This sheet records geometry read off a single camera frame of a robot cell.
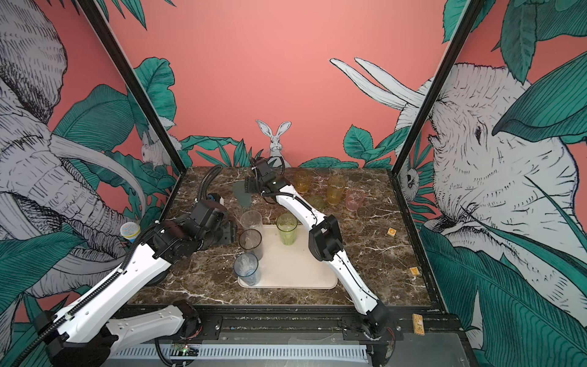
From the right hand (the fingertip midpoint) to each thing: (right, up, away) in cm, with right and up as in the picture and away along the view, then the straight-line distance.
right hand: (248, 180), depth 96 cm
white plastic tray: (+20, -35, -6) cm, 40 cm away
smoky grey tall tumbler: (+4, -23, -14) cm, 27 cm away
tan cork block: (+62, -49, -22) cm, 82 cm away
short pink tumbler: (+48, -8, +11) cm, 50 cm away
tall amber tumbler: (+41, -2, +19) cm, 45 cm away
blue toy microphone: (-32, -17, -25) cm, 44 cm away
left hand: (0, -16, -23) cm, 28 cm away
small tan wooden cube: (+63, -22, +2) cm, 66 cm away
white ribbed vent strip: (+8, -55, -26) cm, 61 cm away
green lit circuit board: (-14, -54, -27) cm, 62 cm away
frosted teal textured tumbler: (-4, -8, +10) cm, 14 cm away
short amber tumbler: (+24, 0, +22) cm, 33 cm away
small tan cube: (+67, -35, -10) cm, 76 cm away
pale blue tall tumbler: (+3, -32, -15) cm, 36 cm away
